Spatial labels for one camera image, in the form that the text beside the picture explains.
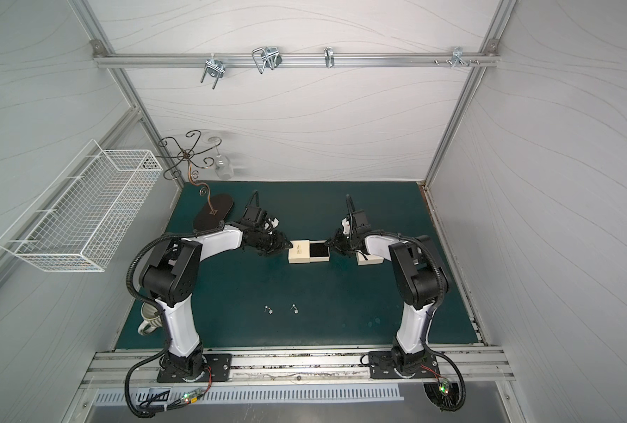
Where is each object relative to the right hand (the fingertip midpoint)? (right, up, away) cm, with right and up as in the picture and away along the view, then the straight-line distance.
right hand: (326, 242), depth 97 cm
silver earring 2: (-10, -21, -13) cm, 26 cm away
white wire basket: (-66, +8, -30) cm, 73 cm away
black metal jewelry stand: (-49, +7, +12) cm, 51 cm away
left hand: (-14, -2, -2) cm, 14 cm away
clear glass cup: (-39, +28, +1) cm, 48 cm away
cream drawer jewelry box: (+14, -4, -13) cm, 20 cm away
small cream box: (-7, -3, -1) cm, 8 cm away
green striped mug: (-51, -20, -22) cm, 59 cm away
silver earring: (-19, -21, -13) cm, 31 cm away
